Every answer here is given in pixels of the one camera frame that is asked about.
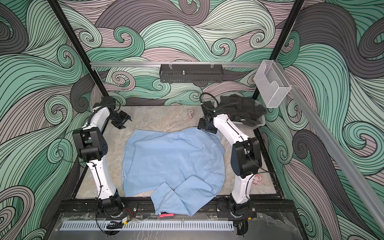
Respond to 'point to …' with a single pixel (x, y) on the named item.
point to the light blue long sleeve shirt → (181, 171)
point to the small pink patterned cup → (190, 114)
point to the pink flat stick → (165, 215)
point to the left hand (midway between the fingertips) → (130, 120)
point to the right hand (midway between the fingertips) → (205, 127)
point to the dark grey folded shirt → (242, 108)
